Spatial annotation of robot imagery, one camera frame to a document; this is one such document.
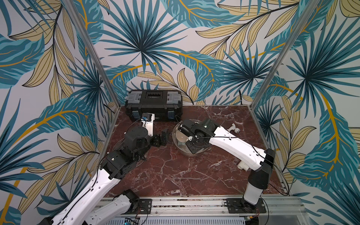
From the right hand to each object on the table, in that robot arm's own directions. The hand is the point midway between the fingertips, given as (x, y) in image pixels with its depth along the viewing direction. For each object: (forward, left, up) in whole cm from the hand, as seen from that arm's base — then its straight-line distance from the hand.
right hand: (194, 145), depth 75 cm
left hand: (+1, +18, +13) cm, 22 cm away
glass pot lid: (-1, +34, -19) cm, 39 cm away
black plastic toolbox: (+33, +16, -2) cm, 37 cm away
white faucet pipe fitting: (+24, -32, -17) cm, 44 cm away
